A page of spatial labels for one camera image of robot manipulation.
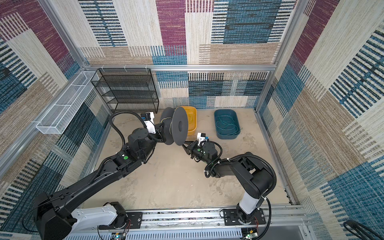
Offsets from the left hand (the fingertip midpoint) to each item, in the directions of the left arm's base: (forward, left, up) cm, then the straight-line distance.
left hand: (164, 121), depth 71 cm
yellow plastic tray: (+28, -13, -26) cm, 41 cm away
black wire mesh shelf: (+42, +33, -14) cm, 55 cm away
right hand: (-2, -6, -16) cm, 17 cm away
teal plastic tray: (+11, -33, -27) cm, 44 cm away
